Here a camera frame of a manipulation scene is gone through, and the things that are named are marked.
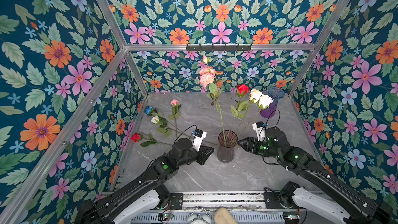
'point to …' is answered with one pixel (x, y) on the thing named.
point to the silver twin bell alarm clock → (198, 219)
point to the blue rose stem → (149, 110)
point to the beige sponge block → (222, 216)
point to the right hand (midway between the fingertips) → (242, 140)
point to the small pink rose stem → (176, 107)
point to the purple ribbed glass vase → (276, 93)
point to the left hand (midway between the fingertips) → (215, 150)
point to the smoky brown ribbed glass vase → (227, 139)
